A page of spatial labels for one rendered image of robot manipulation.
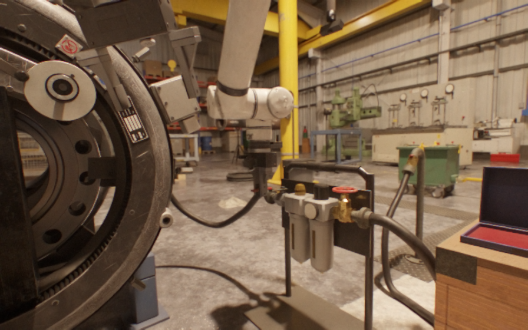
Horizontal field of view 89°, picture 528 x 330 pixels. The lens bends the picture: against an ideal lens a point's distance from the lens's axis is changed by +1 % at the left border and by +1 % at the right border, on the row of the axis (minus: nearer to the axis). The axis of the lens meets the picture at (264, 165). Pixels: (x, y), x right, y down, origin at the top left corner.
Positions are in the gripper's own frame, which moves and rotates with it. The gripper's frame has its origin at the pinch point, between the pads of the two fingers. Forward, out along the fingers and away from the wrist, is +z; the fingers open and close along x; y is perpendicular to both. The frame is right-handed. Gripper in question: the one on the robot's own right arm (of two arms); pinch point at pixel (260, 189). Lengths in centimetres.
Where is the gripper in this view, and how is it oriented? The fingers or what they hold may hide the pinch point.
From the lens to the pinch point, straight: 95.0
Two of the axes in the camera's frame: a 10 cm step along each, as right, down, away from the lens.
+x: 6.2, 0.5, -7.8
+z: 0.2, 10.0, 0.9
